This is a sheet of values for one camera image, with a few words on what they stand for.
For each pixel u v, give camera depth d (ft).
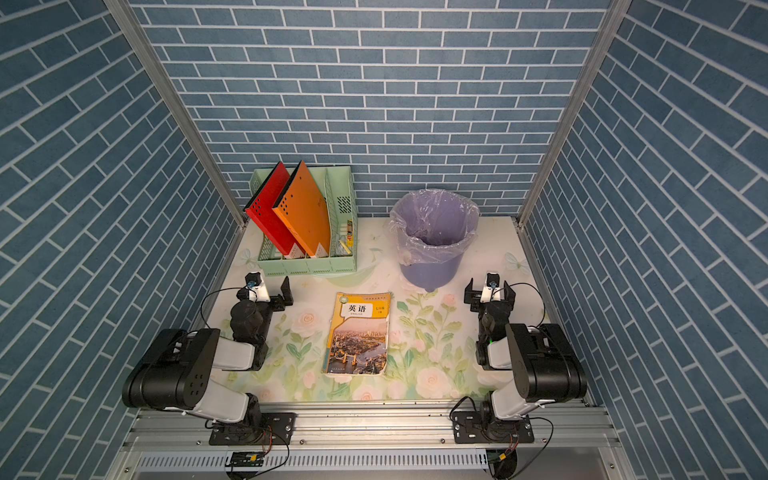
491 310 2.31
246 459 2.37
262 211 2.79
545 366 1.50
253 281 2.47
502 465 2.31
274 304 2.66
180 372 1.47
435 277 2.84
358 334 2.91
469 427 2.42
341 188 3.46
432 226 3.30
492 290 2.47
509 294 2.70
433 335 2.98
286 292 2.75
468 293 2.75
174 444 2.40
